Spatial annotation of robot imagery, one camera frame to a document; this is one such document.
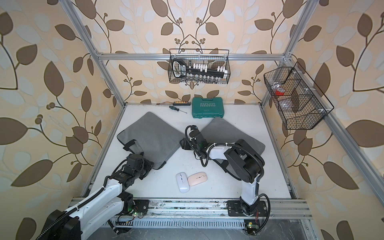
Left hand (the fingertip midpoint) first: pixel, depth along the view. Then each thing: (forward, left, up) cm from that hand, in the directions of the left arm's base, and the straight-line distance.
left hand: (152, 161), depth 87 cm
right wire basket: (+23, -81, +28) cm, 89 cm away
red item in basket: (+27, -71, +31) cm, 83 cm away
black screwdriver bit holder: (+50, -13, -1) cm, 52 cm away
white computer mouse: (-11, -19, -1) cm, 22 cm away
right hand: (+13, -17, +1) cm, 21 cm away
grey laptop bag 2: (+24, -41, -2) cm, 47 cm away
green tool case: (+44, -34, 0) cm, 56 cm away
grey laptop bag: (+18, +4, -1) cm, 19 cm away
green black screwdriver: (+44, -9, -1) cm, 45 cm away
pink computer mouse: (-9, -27, -1) cm, 28 cm away
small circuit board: (-30, -53, -3) cm, 61 cm away
